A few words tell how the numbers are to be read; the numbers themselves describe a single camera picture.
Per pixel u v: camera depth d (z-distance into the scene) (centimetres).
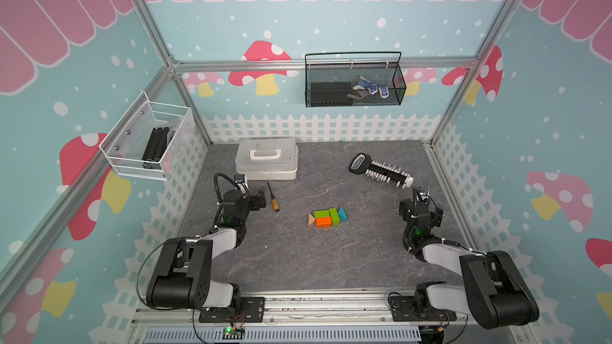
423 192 76
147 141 72
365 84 89
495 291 43
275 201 99
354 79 92
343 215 93
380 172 107
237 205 69
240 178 79
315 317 74
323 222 92
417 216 68
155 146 70
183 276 44
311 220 92
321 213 94
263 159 98
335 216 92
